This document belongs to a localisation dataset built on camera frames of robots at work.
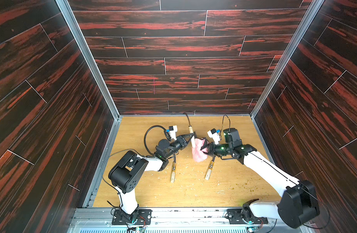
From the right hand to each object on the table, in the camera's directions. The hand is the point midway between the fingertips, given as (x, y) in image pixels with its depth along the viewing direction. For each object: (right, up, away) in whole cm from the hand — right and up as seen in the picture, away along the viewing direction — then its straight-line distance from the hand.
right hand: (201, 149), depth 80 cm
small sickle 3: (+8, -12, +10) cm, 18 cm away
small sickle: (-16, -14, +8) cm, 23 cm away
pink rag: (-3, -2, -6) cm, 7 cm away
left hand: (-4, +7, -1) cm, 8 cm away
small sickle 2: (-6, +10, 0) cm, 11 cm away
